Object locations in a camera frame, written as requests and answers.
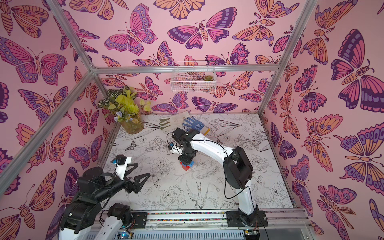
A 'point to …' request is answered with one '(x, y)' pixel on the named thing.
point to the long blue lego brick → (191, 164)
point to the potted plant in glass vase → (125, 108)
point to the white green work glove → (161, 123)
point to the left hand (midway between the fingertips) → (144, 168)
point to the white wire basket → (193, 82)
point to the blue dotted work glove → (193, 124)
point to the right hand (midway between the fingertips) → (187, 158)
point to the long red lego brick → (186, 168)
